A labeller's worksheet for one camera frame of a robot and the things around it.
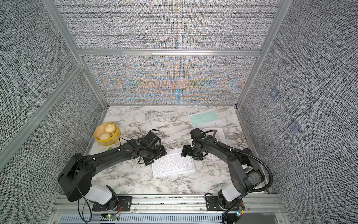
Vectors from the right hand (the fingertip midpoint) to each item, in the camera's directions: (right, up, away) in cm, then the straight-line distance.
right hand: (186, 152), depth 88 cm
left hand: (-13, -1, -4) cm, 13 cm away
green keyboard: (+15, +21, +22) cm, 34 cm away
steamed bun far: (-53, +15, +9) cm, 55 cm away
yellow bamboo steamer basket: (-48, +10, +8) cm, 50 cm away
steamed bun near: (-55, +10, +7) cm, 56 cm away
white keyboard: (-8, -7, -2) cm, 11 cm away
